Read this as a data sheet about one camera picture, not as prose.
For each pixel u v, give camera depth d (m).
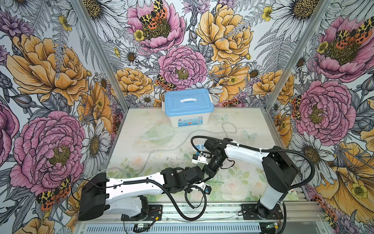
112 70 0.99
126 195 0.45
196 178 0.57
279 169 0.47
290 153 0.99
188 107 1.00
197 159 0.76
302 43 0.85
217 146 0.66
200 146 0.73
